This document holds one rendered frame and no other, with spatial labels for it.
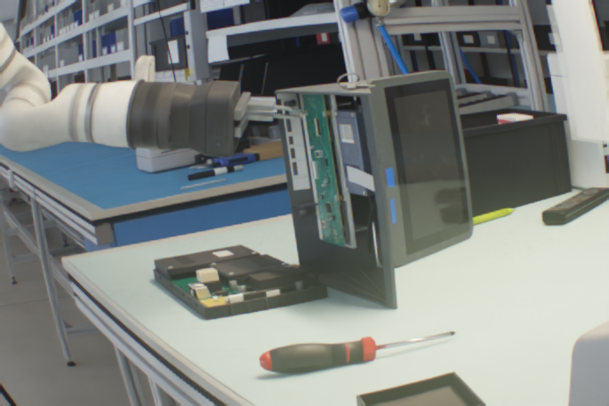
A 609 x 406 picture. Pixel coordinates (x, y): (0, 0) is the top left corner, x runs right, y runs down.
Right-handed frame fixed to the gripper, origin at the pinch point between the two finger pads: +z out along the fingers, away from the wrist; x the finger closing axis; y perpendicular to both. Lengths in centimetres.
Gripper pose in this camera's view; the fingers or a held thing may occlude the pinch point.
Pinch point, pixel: (301, 113)
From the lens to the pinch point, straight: 135.8
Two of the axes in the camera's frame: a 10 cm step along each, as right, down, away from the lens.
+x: 0.1, -8.7, -4.9
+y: -1.8, 4.8, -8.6
